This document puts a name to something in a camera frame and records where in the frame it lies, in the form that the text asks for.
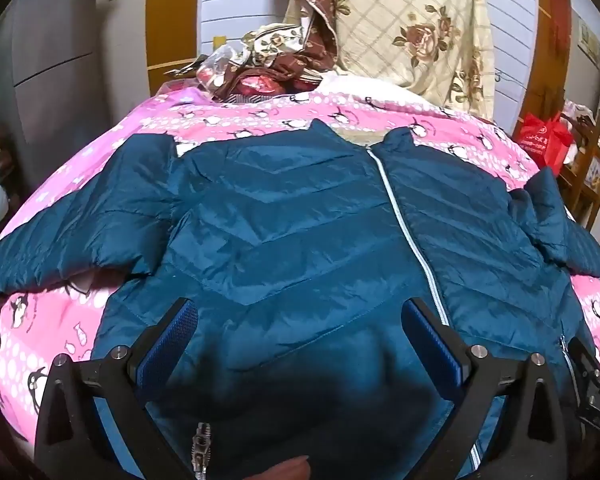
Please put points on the red shopping bag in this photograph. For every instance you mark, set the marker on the red shopping bag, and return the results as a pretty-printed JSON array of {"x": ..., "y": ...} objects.
[{"x": 542, "y": 140}]

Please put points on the clear plastic bag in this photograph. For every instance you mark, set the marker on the clear plastic bag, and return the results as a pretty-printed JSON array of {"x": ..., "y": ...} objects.
[{"x": 220, "y": 62}]

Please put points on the brown floral cloth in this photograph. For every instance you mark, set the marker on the brown floral cloth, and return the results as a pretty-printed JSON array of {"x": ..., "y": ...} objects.
[{"x": 322, "y": 15}]

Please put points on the wooden door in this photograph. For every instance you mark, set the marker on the wooden door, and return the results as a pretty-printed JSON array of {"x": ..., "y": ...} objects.
[{"x": 172, "y": 20}]

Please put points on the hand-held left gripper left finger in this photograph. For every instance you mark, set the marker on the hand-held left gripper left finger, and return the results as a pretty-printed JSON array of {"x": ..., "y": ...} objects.
[{"x": 167, "y": 345}]

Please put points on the cream striped floral cloth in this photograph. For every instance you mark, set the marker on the cream striped floral cloth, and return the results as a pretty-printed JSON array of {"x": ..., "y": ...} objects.
[{"x": 272, "y": 42}]

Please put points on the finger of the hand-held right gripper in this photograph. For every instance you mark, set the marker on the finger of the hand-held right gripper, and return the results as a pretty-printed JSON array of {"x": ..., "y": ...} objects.
[{"x": 592, "y": 385}]

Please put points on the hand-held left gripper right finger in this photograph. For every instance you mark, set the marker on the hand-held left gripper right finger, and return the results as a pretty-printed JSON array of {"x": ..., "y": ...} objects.
[{"x": 432, "y": 345}]

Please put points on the cream floral quilt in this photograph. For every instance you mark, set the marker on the cream floral quilt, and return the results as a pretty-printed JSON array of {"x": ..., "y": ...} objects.
[{"x": 405, "y": 10}]

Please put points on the pink penguin print blanket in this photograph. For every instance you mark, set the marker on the pink penguin print blanket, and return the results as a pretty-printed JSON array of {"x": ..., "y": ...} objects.
[{"x": 45, "y": 330}]

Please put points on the teal quilted zip jacket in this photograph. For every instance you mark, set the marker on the teal quilted zip jacket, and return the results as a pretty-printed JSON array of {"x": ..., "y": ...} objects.
[{"x": 280, "y": 220}]

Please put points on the wooden door frame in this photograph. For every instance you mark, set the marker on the wooden door frame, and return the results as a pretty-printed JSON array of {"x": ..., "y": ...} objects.
[{"x": 545, "y": 75}]

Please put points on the grey refrigerator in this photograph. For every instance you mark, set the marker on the grey refrigerator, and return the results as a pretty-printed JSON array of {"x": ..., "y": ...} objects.
[{"x": 45, "y": 60}]

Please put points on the wooden chair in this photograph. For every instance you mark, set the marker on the wooden chair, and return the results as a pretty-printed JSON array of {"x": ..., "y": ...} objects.
[{"x": 587, "y": 170}]

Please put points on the red patterned packages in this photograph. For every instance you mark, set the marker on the red patterned packages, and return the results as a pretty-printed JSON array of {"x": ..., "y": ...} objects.
[{"x": 260, "y": 85}]

